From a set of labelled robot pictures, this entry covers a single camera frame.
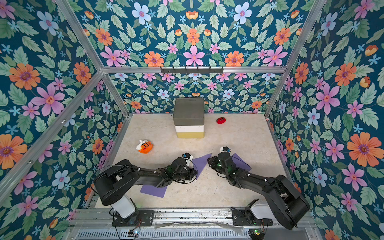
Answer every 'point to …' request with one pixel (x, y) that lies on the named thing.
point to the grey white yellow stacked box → (188, 117)
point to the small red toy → (221, 120)
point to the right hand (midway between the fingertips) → (207, 159)
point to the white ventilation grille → (165, 234)
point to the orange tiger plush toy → (144, 146)
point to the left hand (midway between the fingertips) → (199, 173)
